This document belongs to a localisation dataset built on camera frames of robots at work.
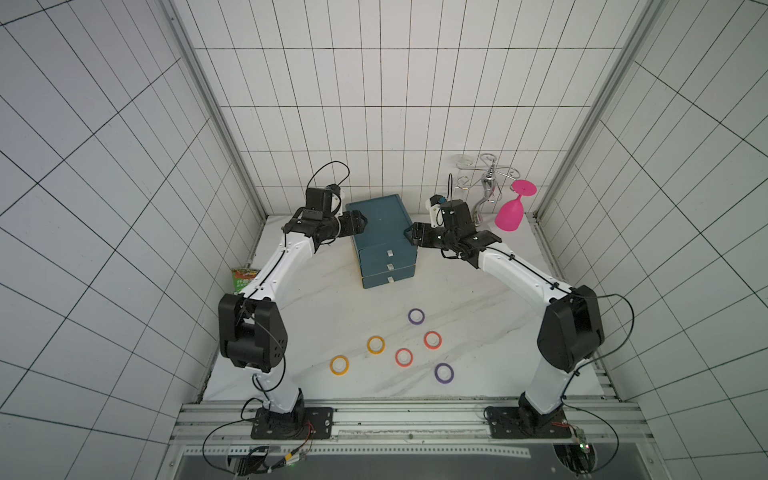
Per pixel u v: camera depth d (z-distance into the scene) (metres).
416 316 0.92
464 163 0.98
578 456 0.68
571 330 0.47
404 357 0.84
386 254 0.85
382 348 0.85
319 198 0.66
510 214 0.96
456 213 0.66
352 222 0.76
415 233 0.78
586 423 0.66
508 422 0.73
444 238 0.73
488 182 0.94
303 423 0.71
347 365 0.83
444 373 0.81
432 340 0.87
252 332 0.46
